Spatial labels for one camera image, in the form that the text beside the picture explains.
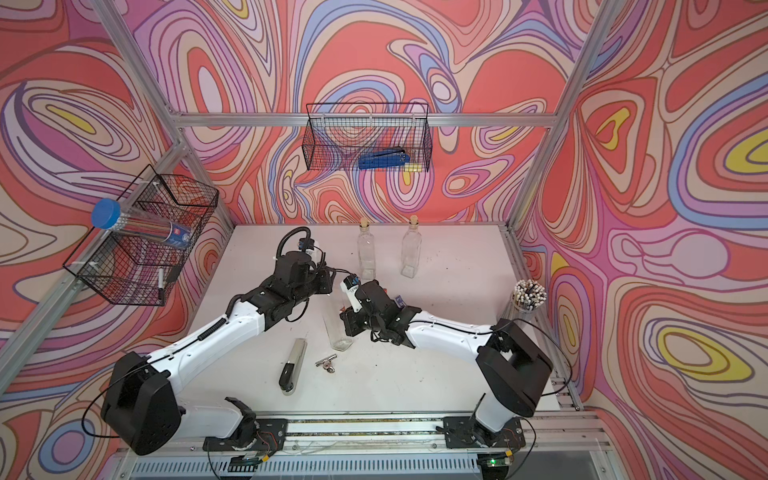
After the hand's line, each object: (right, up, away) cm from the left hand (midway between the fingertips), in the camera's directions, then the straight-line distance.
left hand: (337, 272), depth 83 cm
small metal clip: (-3, -26, +2) cm, 27 cm away
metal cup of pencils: (+52, -6, -4) cm, 52 cm away
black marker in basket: (-41, -3, -11) cm, 43 cm away
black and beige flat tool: (-12, -27, -3) cm, 30 cm away
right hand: (+2, -14, 0) cm, 14 cm away
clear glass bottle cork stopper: (+7, +6, +13) cm, 16 cm away
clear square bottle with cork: (+22, +9, +7) cm, 25 cm away
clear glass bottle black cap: (-1, -21, +8) cm, 23 cm away
